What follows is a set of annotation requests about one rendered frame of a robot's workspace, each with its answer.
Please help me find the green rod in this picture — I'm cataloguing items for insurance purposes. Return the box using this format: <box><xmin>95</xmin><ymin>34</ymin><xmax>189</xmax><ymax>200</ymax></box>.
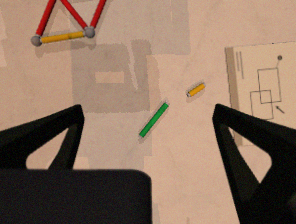
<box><xmin>138</xmin><ymin>101</ymin><xmax>169</xmax><ymax>138</ymax></box>

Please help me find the red rod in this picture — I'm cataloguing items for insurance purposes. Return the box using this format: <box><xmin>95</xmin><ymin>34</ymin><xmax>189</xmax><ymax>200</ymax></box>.
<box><xmin>60</xmin><ymin>0</ymin><xmax>88</xmax><ymax>30</ymax></box>
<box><xmin>90</xmin><ymin>0</ymin><xmax>107</xmax><ymax>29</ymax></box>
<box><xmin>36</xmin><ymin>0</ymin><xmax>56</xmax><ymax>38</ymax></box>

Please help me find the beige paper sheet with line diagram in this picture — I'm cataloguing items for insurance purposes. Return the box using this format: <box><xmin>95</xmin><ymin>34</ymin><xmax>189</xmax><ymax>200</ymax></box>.
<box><xmin>225</xmin><ymin>42</ymin><xmax>296</xmax><ymax>129</ymax></box>

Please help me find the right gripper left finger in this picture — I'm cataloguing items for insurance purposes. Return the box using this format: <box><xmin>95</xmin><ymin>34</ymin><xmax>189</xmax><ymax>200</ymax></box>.
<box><xmin>0</xmin><ymin>104</ymin><xmax>85</xmax><ymax>169</ymax></box>

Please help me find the yellow rod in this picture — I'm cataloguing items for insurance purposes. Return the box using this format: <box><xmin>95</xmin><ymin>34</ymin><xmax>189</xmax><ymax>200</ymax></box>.
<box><xmin>40</xmin><ymin>31</ymin><xmax>86</xmax><ymax>43</ymax></box>

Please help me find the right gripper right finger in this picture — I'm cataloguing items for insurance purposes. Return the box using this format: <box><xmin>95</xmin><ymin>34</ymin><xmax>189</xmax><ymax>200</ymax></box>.
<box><xmin>212</xmin><ymin>104</ymin><xmax>296</xmax><ymax>224</ymax></box>

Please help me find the grey steel ball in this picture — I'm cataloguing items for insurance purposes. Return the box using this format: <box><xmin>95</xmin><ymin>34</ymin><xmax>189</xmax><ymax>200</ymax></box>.
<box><xmin>31</xmin><ymin>36</ymin><xmax>42</xmax><ymax>46</ymax></box>
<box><xmin>85</xmin><ymin>28</ymin><xmax>95</xmax><ymax>38</ymax></box>

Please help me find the short orange rod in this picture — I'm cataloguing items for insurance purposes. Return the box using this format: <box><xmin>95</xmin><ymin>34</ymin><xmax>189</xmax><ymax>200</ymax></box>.
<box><xmin>186</xmin><ymin>83</ymin><xmax>206</xmax><ymax>97</ymax></box>

